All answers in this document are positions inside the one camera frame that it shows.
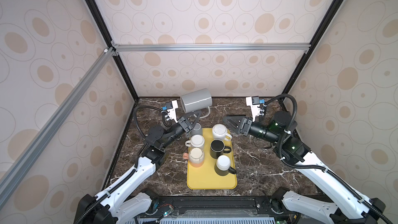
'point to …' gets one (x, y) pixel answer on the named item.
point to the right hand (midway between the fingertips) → (226, 120)
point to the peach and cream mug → (196, 157)
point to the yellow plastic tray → (204, 177)
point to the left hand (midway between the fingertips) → (205, 115)
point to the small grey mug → (197, 129)
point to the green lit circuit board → (168, 212)
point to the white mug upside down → (196, 140)
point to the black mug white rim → (217, 148)
